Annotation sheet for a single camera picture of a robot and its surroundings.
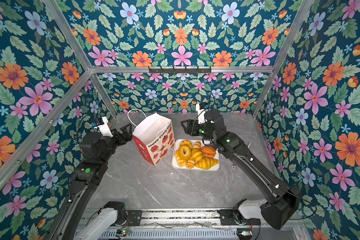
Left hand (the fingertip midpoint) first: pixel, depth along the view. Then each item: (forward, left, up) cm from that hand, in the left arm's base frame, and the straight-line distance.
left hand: (124, 122), depth 66 cm
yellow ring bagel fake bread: (0, -28, -30) cm, 41 cm away
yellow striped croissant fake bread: (-7, -39, -32) cm, 51 cm away
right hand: (0, -28, -2) cm, 28 cm away
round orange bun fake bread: (+9, -27, -33) cm, 44 cm away
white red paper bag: (+7, -8, -20) cm, 23 cm away
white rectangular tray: (-6, -29, -35) cm, 46 cm away
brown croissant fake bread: (+1, -41, -33) cm, 52 cm away
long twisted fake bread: (-2, -33, -29) cm, 44 cm away
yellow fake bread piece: (-5, -23, -33) cm, 41 cm away
